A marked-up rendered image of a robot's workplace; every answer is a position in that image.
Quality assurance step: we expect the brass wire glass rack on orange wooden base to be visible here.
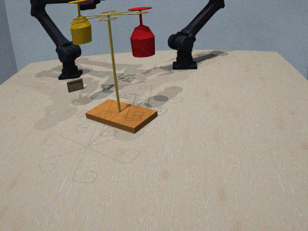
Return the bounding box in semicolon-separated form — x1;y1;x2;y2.
86;10;158;134

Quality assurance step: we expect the red wine glass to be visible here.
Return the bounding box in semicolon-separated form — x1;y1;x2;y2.
128;7;155;58

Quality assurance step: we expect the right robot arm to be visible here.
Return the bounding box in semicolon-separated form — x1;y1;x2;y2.
30;0;83;80

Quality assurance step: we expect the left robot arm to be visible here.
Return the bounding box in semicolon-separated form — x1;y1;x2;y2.
168;0;225;70

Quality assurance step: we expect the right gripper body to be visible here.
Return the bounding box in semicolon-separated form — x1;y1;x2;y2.
80;0;96;11

